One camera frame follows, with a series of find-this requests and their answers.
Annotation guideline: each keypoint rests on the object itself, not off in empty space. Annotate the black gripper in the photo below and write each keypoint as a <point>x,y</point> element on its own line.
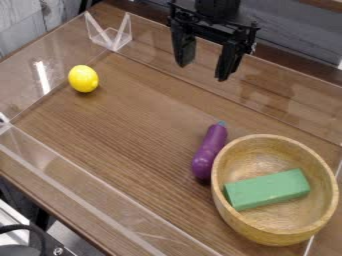
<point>215,21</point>

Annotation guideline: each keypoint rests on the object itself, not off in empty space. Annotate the purple toy eggplant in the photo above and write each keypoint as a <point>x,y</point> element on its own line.
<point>210,147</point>

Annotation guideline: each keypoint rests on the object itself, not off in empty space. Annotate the brown wooden bowl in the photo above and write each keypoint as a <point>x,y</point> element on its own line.
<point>285,223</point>

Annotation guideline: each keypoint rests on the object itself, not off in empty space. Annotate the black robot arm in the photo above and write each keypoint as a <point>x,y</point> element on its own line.
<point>211,20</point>

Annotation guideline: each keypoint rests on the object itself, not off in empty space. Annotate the yellow lemon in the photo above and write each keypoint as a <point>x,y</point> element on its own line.
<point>83,78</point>

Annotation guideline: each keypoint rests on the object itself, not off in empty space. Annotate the green rectangular block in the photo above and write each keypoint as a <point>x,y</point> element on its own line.
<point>269,189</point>

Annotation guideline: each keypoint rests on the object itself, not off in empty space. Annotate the clear acrylic corner bracket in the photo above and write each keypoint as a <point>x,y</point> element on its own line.
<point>110,38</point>

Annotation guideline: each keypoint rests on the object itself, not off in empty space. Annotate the clear acrylic enclosure wall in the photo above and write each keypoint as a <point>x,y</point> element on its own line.
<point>103,157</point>

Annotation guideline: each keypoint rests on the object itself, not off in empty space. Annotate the black metal table mount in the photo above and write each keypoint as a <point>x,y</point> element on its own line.
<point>54,247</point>

